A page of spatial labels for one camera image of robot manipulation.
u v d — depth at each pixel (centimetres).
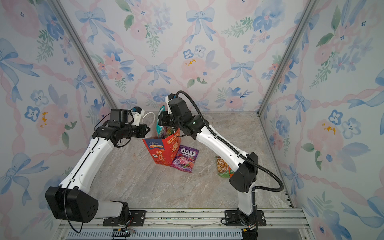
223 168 90
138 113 69
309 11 70
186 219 75
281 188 41
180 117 55
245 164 46
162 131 73
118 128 59
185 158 92
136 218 74
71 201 39
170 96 66
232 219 73
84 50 84
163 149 78
